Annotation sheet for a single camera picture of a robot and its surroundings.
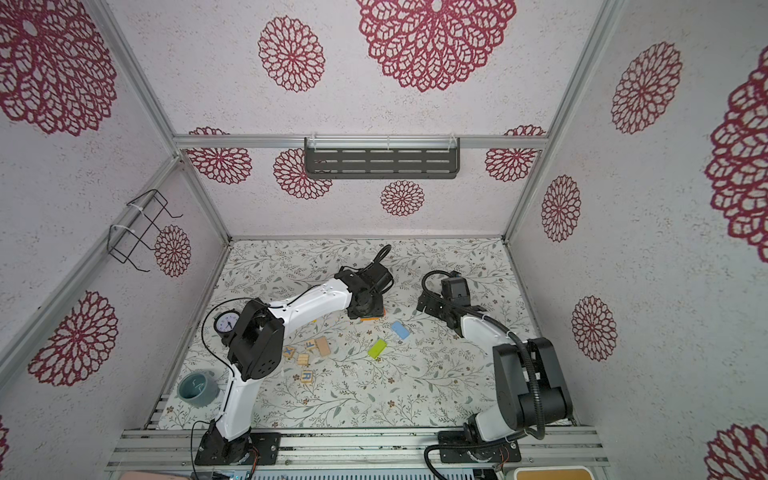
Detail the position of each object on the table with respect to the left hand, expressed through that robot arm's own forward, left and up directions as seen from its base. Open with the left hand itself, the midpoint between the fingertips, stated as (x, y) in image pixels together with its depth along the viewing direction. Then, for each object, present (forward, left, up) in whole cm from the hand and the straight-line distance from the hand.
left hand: (371, 314), depth 93 cm
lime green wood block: (-10, -1, -5) cm, 11 cm away
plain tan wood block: (-8, +15, -5) cm, 18 cm away
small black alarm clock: (-1, +46, -2) cm, 46 cm away
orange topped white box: (-42, -41, 0) cm, 58 cm away
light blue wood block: (-3, -9, -5) cm, 11 cm away
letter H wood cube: (-18, +19, -4) cm, 26 cm away
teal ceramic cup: (-21, +47, -3) cm, 52 cm away
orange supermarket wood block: (+1, +1, -5) cm, 5 cm away
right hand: (+4, -19, +3) cm, 20 cm away
